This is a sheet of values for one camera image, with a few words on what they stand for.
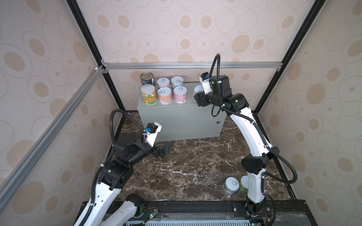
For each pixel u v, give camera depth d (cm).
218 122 90
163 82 80
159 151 53
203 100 65
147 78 75
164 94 74
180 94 74
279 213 74
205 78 61
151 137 52
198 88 72
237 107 50
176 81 81
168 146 53
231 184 78
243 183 76
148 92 71
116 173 43
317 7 68
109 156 47
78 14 70
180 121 90
